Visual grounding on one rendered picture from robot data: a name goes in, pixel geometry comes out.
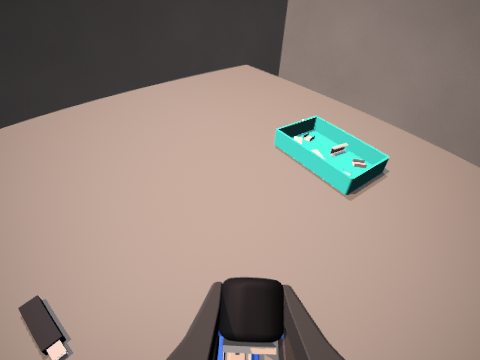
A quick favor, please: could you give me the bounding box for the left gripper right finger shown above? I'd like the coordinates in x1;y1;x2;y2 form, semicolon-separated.
278;285;345;360

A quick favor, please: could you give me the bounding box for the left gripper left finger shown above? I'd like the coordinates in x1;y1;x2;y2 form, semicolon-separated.
166;282;222;360

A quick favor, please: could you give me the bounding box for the teal rectangular tray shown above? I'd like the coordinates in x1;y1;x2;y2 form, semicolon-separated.
274;116;386;195

